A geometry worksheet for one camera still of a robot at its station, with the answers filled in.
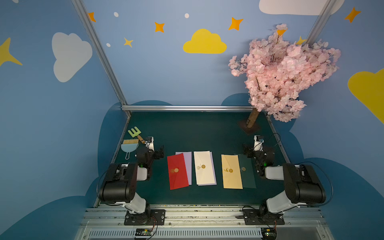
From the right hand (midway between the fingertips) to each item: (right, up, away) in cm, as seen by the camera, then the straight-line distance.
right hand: (252, 142), depth 95 cm
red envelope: (-47, -21, -6) cm, 52 cm away
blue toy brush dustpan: (-82, -3, +7) cm, 83 cm away
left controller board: (-62, -42, -23) cm, 78 cm away
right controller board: (0, -43, -22) cm, 48 cm away
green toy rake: (-80, +5, +13) cm, 81 cm away
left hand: (-62, -1, 0) cm, 62 cm away
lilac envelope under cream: (-26, -8, +4) cm, 28 cm away
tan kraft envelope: (-15, -18, -4) cm, 24 cm away
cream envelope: (-31, -17, -3) cm, 36 cm away
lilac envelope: (-42, -10, +1) cm, 43 cm away
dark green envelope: (-4, -18, -3) cm, 19 cm away
